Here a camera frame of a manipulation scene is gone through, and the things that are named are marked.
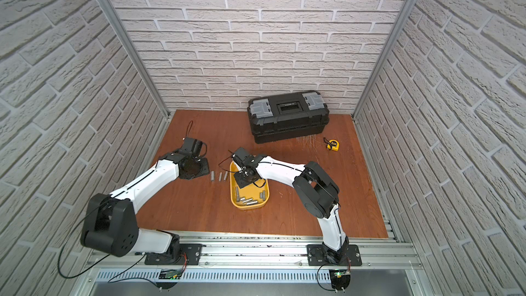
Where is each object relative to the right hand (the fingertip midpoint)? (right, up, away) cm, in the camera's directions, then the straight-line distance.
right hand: (244, 180), depth 91 cm
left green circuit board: (-24, -29, -19) cm, 42 cm away
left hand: (-16, +7, -2) cm, 18 cm away
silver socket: (-9, +1, +2) cm, 10 cm away
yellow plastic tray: (+5, -6, -4) cm, 9 cm away
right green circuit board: (+36, -30, -20) cm, 52 cm away
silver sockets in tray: (+8, -6, -3) cm, 11 cm away
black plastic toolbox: (+26, +31, +7) cm, 41 cm away
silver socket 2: (-16, +1, +3) cm, 16 cm away
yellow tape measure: (+44, +15, +13) cm, 48 cm away
